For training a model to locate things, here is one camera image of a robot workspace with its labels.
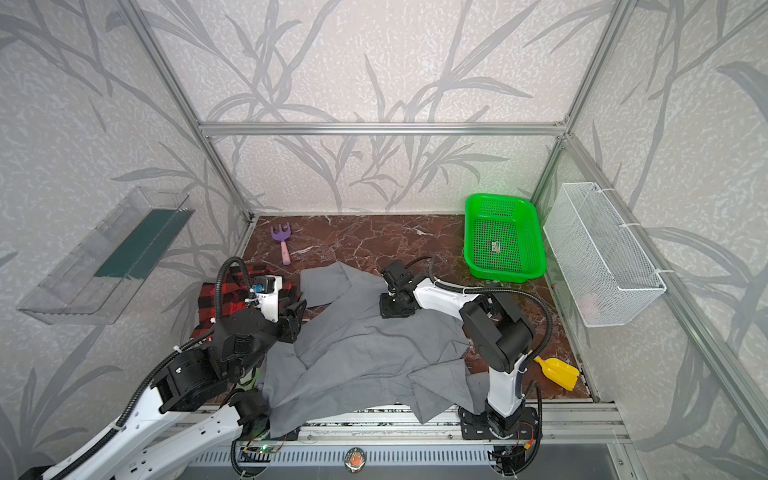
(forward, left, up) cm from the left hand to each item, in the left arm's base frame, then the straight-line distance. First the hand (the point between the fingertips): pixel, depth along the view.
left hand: (306, 295), depth 69 cm
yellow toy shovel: (-10, -66, -23) cm, 71 cm away
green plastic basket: (+37, -61, -24) cm, 75 cm away
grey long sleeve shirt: (-6, -8, -21) cm, 23 cm away
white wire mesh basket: (0, -64, +11) cm, 65 cm away
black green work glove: (-19, +6, +3) cm, 21 cm away
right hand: (+10, -17, -23) cm, 30 cm away
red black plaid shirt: (+10, +28, -18) cm, 35 cm away
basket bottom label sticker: (+35, -58, -26) cm, 72 cm away
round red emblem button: (-30, -12, -24) cm, 40 cm away
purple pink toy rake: (+40, +24, -26) cm, 54 cm away
